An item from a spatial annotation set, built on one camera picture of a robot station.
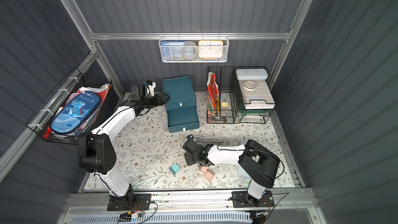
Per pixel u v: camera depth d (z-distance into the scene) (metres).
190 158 0.79
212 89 1.08
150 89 0.75
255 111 0.93
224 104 1.12
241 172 0.80
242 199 0.74
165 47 0.87
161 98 0.81
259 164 0.46
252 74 1.01
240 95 0.91
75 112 0.65
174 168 0.82
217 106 1.11
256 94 0.92
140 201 0.74
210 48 0.88
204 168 0.82
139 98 0.71
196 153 0.67
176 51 0.91
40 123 0.60
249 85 0.97
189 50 0.91
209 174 0.81
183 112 0.95
